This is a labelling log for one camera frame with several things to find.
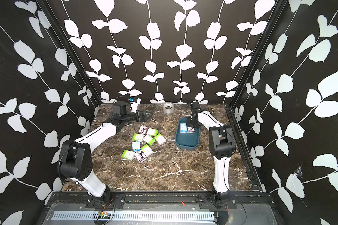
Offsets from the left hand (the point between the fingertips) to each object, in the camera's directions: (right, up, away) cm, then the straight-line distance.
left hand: (149, 111), depth 86 cm
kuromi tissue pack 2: (-6, -29, +2) cm, 30 cm away
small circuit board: (-21, -54, -16) cm, 60 cm away
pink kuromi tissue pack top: (-7, -13, +14) cm, 21 cm away
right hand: (+27, -8, +16) cm, 32 cm away
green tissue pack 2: (-10, -18, +12) cm, 24 cm away
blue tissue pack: (+23, -12, +16) cm, 31 cm away
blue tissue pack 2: (-10, -24, +6) cm, 27 cm away
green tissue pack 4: (-2, -26, +4) cm, 26 cm away
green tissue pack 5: (-14, -28, +2) cm, 32 cm away
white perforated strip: (-6, -55, -16) cm, 57 cm away
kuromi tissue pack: (+28, -13, +15) cm, 34 cm away
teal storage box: (+25, -19, +12) cm, 33 cm away
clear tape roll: (+11, +4, +32) cm, 34 cm away
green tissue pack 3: (-2, -19, +10) cm, 22 cm away
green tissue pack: (0, -15, +15) cm, 21 cm away
